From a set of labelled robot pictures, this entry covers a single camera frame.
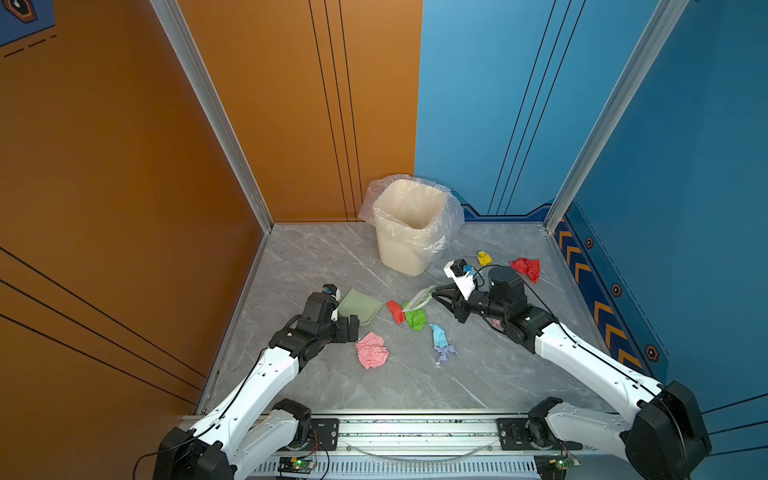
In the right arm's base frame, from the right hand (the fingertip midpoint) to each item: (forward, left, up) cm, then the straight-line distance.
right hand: (434, 292), depth 77 cm
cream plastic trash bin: (+35, +5, -7) cm, 36 cm away
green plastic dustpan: (+8, +22, -19) cm, 30 cm away
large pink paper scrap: (-8, +17, -18) cm, 26 cm away
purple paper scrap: (-9, -4, -18) cm, 21 cm away
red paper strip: (+4, +10, -17) cm, 21 cm away
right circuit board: (-35, -27, -23) cm, 50 cm away
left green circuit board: (-34, +35, -21) cm, 54 cm away
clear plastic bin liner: (+24, -8, +3) cm, 25 cm away
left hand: (-2, +25, -10) cm, 27 cm away
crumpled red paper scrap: (+23, -37, -19) cm, 47 cm away
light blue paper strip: (-3, -3, -19) cm, 20 cm away
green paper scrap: (+2, +4, -19) cm, 19 cm away
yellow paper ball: (+27, -22, -19) cm, 39 cm away
